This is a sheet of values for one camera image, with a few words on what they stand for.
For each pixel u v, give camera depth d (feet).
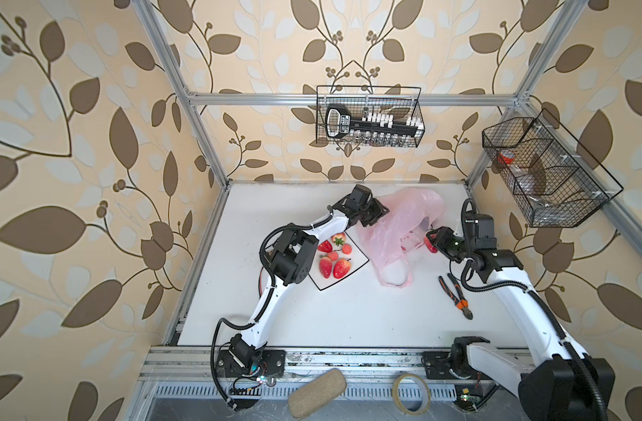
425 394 2.18
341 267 2.93
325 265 2.97
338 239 3.16
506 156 2.89
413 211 3.10
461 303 2.79
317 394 2.22
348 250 3.14
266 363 2.42
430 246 2.60
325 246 3.15
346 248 3.13
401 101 2.99
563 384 1.22
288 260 2.05
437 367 2.41
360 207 2.73
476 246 1.96
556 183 2.38
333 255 3.07
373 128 2.76
